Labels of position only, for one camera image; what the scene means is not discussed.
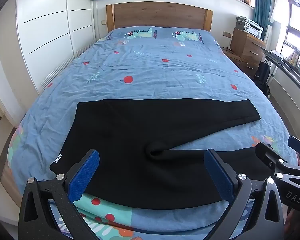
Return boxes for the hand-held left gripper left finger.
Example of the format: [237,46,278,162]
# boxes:
[18,149,100,240]

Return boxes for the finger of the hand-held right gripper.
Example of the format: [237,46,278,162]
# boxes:
[255,142,300,210]
[288,136,300,167]

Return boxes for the black shopping bag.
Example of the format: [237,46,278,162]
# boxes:
[255,60,272,81]

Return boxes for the black pants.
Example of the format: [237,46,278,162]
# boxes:
[49,99,275,210]

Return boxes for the window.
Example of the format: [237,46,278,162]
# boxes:
[272,0,300,77]

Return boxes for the white vent grille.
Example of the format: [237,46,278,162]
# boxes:
[41,54,77,90]

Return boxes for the white wardrobe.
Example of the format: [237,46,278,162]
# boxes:
[15,0,95,90]

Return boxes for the blue printed blanket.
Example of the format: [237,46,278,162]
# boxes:
[2,26,300,240]

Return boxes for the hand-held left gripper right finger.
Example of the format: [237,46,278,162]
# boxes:
[204,149,288,240]

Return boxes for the black backpack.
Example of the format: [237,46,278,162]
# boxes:
[254,79,271,97]

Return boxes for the white printer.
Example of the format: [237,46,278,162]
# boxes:
[235,16,264,39]

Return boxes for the wooden dresser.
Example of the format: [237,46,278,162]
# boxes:
[230,27,268,78]

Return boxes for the blue dinosaur print pillow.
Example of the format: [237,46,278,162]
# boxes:
[107,26,166,41]
[165,29,216,43]

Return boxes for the wooden headboard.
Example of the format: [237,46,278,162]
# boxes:
[106,2,213,33]

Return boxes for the wooden nightstand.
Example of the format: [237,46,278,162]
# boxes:
[223,49,243,67]

